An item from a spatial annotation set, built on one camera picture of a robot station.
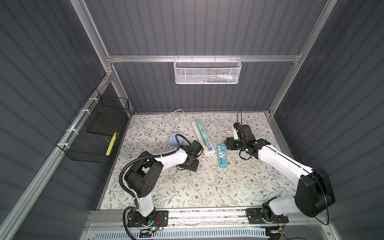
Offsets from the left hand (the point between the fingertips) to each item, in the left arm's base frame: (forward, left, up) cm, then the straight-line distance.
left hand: (191, 166), depth 91 cm
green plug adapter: (+9, -20, +8) cm, 23 cm away
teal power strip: (+4, -20, +2) cm, 20 cm away
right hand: (+8, -24, +14) cm, 28 cm away
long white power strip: (+10, -9, +3) cm, 14 cm away
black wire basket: (+6, +48, +27) cm, 56 cm away
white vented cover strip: (-35, -27, -1) cm, 44 cm away
